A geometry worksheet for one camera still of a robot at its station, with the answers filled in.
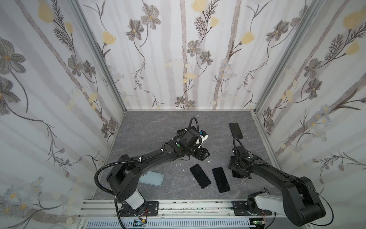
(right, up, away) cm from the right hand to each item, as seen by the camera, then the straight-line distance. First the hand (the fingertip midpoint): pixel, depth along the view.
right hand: (231, 165), depth 89 cm
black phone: (-20, -6, -5) cm, 21 cm away
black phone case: (+9, +21, +18) cm, 29 cm away
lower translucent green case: (-50, -7, -4) cm, 50 cm away
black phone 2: (-8, -7, -5) cm, 12 cm away
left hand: (-19, +12, -9) cm, 24 cm away
